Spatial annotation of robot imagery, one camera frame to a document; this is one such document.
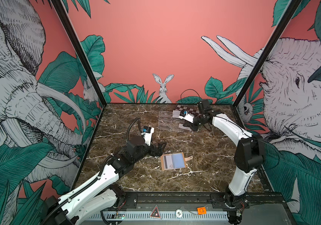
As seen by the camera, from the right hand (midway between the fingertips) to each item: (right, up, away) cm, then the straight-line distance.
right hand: (184, 121), depth 88 cm
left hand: (-15, -9, -15) cm, 23 cm away
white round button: (-5, -47, -18) cm, 50 cm away
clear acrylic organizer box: (-11, -1, +19) cm, 22 cm away
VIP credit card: (-2, -3, +2) cm, 4 cm away
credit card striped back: (-10, -26, 0) cm, 28 cm away
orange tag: (+6, -44, -19) cm, 49 cm away
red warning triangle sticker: (-17, -46, -18) cm, 53 cm away
